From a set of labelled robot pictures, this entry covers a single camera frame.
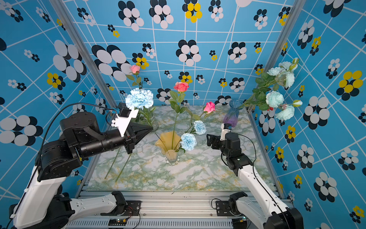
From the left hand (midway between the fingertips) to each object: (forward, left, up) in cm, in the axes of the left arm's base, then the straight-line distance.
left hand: (153, 125), depth 48 cm
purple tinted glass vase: (+45, -46, -46) cm, 79 cm away
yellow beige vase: (+13, 0, -35) cm, 37 cm away
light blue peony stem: (+4, +29, -49) cm, 57 cm away
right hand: (+16, -27, -30) cm, 44 cm away
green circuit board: (-23, +24, -51) cm, 61 cm away
